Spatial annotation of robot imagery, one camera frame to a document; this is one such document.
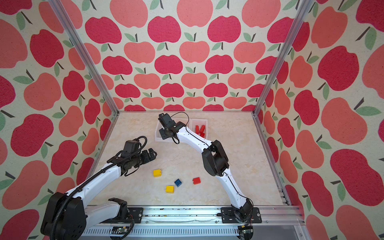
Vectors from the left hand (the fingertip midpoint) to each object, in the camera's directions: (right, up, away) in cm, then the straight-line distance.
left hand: (153, 156), depth 87 cm
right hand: (+7, +15, +9) cm, 19 cm away
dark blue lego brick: (+15, -14, -3) cm, 21 cm away
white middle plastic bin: (+19, +17, -18) cm, 31 cm away
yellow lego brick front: (+11, -17, -6) cm, 21 cm away
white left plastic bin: (-1, +10, +15) cm, 18 cm away
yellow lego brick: (+2, -10, 0) cm, 10 cm away
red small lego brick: (+25, -14, -1) cm, 29 cm away
